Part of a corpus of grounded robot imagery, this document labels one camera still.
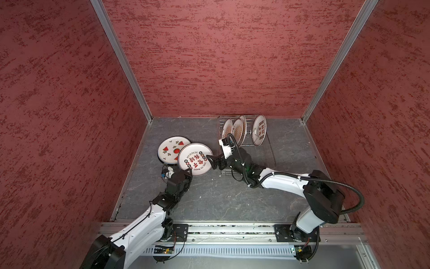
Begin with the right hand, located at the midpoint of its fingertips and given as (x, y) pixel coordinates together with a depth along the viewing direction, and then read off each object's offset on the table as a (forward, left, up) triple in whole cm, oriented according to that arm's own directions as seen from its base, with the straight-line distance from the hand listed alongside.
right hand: (213, 155), depth 81 cm
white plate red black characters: (+5, +11, -8) cm, 14 cm away
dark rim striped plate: (+12, +28, -15) cm, 34 cm away
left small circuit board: (-37, +21, -18) cm, 46 cm away
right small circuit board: (-39, -39, -19) cm, 58 cm away
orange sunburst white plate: (+27, -9, -10) cm, 30 cm away
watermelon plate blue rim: (+22, +26, -15) cm, 37 cm away
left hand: (-4, +11, -9) cm, 14 cm away
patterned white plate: (+23, -29, -9) cm, 38 cm away
